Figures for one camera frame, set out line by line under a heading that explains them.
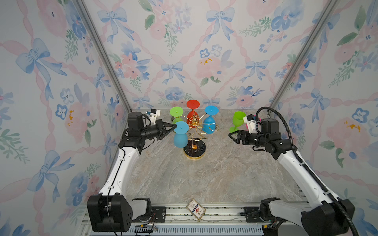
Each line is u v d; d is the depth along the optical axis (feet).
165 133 2.17
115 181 1.41
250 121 2.25
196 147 3.18
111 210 1.27
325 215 1.23
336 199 1.29
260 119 2.16
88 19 2.38
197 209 2.45
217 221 2.37
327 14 2.32
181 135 2.51
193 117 2.46
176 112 2.57
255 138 2.12
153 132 2.13
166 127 2.24
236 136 2.29
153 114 2.27
